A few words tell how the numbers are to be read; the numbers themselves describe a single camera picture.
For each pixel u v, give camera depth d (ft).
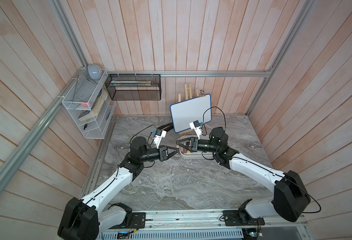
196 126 2.24
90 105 2.37
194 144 2.11
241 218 2.20
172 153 2.27
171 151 2.25
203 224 2.40
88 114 2.56
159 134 2.19
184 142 2.35
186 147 2.21
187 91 2.97
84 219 1.28
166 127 3.63
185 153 3.19
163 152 2.11
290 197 1.37
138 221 2.39
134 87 3.41
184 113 3.04
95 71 2.67
